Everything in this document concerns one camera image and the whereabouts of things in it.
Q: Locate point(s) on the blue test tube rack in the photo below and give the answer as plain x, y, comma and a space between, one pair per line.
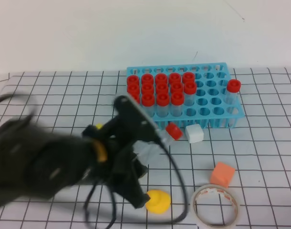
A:
209, 108

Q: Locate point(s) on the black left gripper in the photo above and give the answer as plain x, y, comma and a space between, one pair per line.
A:
118, 135

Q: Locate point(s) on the yellow foam cube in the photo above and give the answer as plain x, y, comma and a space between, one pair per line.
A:
99, 126

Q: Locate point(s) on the right white tape roll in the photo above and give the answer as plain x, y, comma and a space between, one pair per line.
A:
215, 207

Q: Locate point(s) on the yellow rubber duck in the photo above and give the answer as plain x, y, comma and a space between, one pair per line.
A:
159, 201

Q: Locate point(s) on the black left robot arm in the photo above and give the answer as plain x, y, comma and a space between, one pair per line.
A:
37, 163

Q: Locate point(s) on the red-capped tube row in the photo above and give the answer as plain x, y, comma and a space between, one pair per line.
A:
133, 88
188, 77
136, 97
161, 78
162, 101
147, 88
174, 78
147, 79
148, 102
162, 88
190, 89
132, 79
177, 100
176, 87

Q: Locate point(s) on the orange foam cube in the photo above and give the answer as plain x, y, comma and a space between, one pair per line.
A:
222, 175

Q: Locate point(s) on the red-capped clear test tube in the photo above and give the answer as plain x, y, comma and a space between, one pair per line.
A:
148, 152

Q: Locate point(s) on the lone red-capped test tube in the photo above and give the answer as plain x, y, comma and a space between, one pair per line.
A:
231, 94

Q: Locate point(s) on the white foam cube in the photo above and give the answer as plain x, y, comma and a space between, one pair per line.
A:
194, 133

